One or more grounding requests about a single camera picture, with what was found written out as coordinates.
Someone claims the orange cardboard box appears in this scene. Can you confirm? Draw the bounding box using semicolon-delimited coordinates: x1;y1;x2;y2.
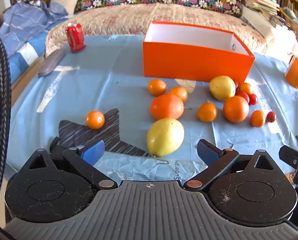
142;21;256;82

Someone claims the black braided cable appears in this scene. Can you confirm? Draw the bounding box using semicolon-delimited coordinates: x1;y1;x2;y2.
0;26;13;155

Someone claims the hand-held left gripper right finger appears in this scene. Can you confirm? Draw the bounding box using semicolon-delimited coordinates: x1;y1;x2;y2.
184;139;287;192

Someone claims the small tangerine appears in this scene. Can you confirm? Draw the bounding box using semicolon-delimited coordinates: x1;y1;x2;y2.
86;111;105;130
147;79;167;96
250;110;266;128
197;102;218;122
169;86;188;102

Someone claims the blue striped cloth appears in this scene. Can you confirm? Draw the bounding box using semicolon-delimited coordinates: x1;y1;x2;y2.
0;1;69;85

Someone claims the light blue tablecloth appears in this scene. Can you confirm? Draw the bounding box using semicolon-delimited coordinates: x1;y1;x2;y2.
7;34;298;183

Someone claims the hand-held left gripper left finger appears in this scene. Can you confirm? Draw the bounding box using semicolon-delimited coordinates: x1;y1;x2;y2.
18;137;118;190

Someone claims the orange cherry tomato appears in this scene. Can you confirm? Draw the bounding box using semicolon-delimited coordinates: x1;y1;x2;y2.
239;82;253;95

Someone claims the red soda can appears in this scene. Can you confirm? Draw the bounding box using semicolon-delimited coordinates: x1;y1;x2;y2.
65;23;86;53

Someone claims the yellow lemon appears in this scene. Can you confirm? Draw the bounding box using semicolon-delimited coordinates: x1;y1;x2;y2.
209;75;236;101
146;117;185;157

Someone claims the wicker chair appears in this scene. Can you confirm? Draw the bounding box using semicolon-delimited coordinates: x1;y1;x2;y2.
279;7;298;48

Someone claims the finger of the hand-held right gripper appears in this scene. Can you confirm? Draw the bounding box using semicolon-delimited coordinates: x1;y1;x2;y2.
279;145;298;168

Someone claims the large orange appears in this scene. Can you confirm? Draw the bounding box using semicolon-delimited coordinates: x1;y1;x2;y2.
223;96;250;123
150;94;184;120

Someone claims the white sofa armrest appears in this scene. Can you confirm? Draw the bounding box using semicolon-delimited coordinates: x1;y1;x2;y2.
241;10;298;55

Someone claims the orange cup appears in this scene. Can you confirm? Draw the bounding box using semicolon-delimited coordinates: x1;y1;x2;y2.
284;54;298;89

